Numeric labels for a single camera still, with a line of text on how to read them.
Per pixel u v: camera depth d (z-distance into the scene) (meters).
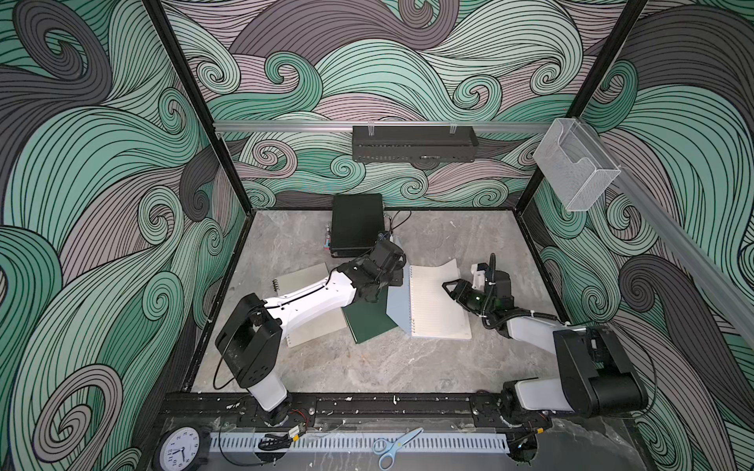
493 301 0.71
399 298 0.75
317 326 0.88
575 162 0.78
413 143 0.99
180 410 0.77
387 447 0.68
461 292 0.80
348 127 0.93
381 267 0.63
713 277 0.53
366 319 0.90
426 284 0.98
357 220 1.14
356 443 0.70
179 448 0.66
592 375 0.43
